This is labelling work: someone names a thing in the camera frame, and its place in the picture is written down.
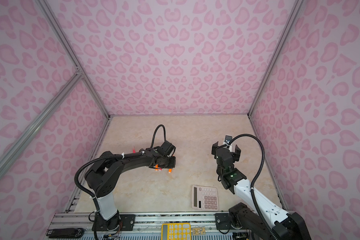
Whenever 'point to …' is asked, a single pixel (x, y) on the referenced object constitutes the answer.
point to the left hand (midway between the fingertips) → (175, 162)
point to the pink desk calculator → (204, 197)
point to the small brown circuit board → (199, 231)
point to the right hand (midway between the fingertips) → (226, 142)
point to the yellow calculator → (176, 231)
